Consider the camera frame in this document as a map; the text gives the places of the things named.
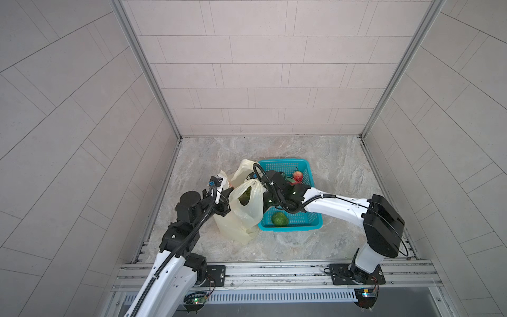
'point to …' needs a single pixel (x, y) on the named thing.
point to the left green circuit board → (194, 301)
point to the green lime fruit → (279, 219)
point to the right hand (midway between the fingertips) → (248, 205)
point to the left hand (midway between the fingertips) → (234, 187)
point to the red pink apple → (298, 176)
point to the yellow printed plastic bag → (241, 224)
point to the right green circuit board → (366, 297)
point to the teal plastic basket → (303, 220)
